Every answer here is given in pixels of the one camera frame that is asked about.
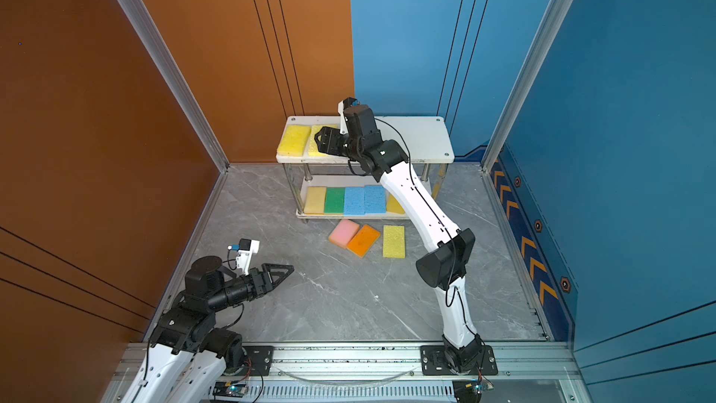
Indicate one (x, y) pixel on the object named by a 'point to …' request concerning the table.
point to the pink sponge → (343, 232)
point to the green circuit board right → (469, 391)
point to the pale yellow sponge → (315, 201)
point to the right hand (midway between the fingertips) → (322, 138)
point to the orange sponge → (363, 241)
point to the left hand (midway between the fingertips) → (289, 271)
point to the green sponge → (334, 200)
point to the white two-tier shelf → (329, 187)
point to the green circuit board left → (230, 388)
